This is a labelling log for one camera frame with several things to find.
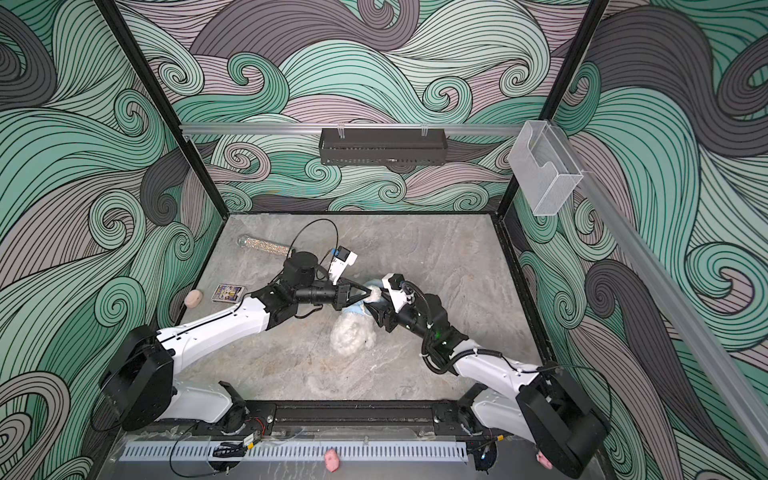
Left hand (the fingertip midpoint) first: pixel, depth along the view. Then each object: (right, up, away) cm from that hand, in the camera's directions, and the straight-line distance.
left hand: (372, 293), depth 74 cm
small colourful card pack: (-48, -4, +21) cm, 52 cm away
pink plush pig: (+39, -36, -8) cm, 54 cm away
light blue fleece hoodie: (-4, -4, +1) cm, 5 cm away
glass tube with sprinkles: (-42, +11, +33) cm, 55 cm away
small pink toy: (-9, -36, -8) cm, 38 cm away
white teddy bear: (-5, -9, -4) cm, 11 cm away
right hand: (0, -2, +4) cm, 5 cm away
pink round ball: (-57, -5, +19) cm, 61 cm away
